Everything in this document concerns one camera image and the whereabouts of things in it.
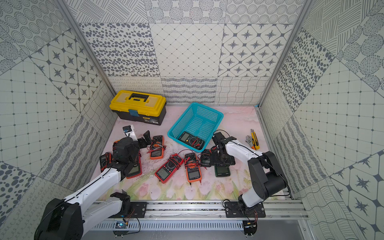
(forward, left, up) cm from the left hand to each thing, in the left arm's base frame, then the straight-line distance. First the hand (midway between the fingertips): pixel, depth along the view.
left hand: (140, 131), depth 83 cm
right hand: (-11, -47, -18) cm, 52 cm away
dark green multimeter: (-15, -47, -18) cm, 53 cm away
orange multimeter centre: (-15, -30, -15) cm, 37 cm away
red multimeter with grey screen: (-16, -15, -15) cm, 27 cm away
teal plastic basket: (+24, -33, -18) cm, 45 cm away
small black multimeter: (-9, -38, -17) cm, 42 cm away
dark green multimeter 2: (+4, -29, -15) cm, 33 cm away
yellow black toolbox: (+19, 0, -1) cm, 19 cm away
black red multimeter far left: (-12, +22, -15) cm, 28 cm away
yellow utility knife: (+8, -72, -19) cm, 75 cm away
